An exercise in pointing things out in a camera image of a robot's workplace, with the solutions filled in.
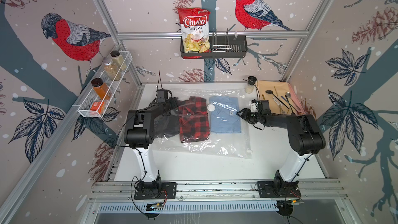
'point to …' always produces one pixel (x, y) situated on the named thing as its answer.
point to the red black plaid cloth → (194, 120)
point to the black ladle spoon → (271, 92)
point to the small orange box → (98, 106)
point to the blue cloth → (225, 118)
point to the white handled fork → (279, 104)
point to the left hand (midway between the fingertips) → (176, 99)
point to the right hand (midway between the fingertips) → (239, 113)
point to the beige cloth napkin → (279, 94)
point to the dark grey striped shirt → (167, 125)
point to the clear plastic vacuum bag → (218, 144)
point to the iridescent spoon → (287, 94)
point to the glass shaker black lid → (250, 86)
